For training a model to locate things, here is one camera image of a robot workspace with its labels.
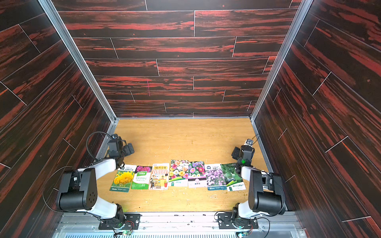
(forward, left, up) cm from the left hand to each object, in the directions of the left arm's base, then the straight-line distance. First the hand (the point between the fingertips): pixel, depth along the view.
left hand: (125, 146), depth 96 cm
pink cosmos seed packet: (-18, -59, -6) cm, 62 cm away
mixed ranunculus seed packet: (-17, -36, -7) cm, 40 cm away
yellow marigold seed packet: (-18, -3, -6) cm, 20 cm away
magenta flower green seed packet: (-20, -13, -7) cm, 25 cm away
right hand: (0, -78, 0) cm, 78 cm away
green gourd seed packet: (-19, -69, -6) cm, 72 cm away
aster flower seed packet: (-15, -47, -7) cm, 50 cm away
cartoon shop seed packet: (-17, -24, -6) cm, 30 cm away
